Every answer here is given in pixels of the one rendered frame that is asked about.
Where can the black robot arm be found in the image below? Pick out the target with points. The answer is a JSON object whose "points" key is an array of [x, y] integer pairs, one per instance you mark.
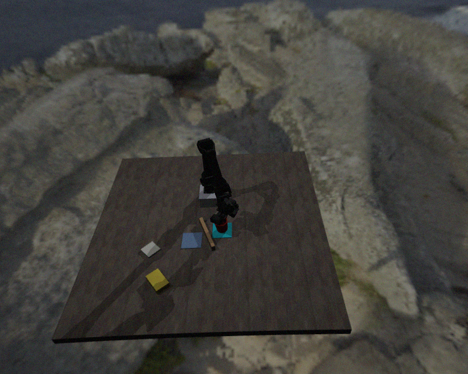
{"points": [[212, 179]]}

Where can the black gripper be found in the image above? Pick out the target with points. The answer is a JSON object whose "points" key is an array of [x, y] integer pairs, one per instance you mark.
{"points": [[220, 217]]}

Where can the yellow box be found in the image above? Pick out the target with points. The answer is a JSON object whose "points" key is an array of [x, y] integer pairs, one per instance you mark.
{"points": [[157, 280]]}

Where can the dark red cup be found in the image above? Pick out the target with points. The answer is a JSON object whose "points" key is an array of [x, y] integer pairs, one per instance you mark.
{"points": [[222, 227]]}

